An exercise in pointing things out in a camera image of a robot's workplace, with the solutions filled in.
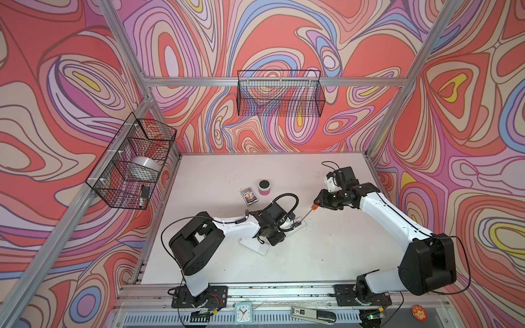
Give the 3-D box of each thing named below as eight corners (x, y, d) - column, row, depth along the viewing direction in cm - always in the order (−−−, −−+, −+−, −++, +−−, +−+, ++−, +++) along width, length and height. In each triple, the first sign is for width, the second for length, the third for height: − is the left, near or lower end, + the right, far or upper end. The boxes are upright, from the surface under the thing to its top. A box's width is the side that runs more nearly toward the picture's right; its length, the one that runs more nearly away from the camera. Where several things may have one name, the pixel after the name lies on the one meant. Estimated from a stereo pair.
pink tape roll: (258, 195, 102) (257, 190, 99) (258, 184, 107) (258, 179, 103) (270, 195, 102) (270, 190, 98) (270, 184, 107) (270, 179, 103)
